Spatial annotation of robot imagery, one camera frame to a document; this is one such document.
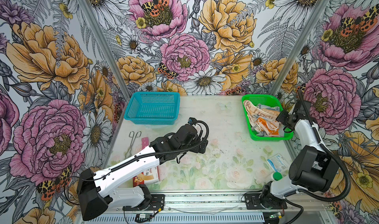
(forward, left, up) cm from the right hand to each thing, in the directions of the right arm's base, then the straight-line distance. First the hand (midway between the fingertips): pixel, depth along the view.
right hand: (281, 121), depth 87 cm
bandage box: (-25, +74, -11) cm, 78 cm away
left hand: (-15, +49, +4) cm, 52 cm away
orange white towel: (+7, +6, -8) cm, 12 cm away
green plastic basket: (+26, -8, -9) cm, 29 cm away
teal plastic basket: (+27, +82, -15) cm, 87 cm away
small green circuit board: (-41, +75, -14) cm, 87 cm away
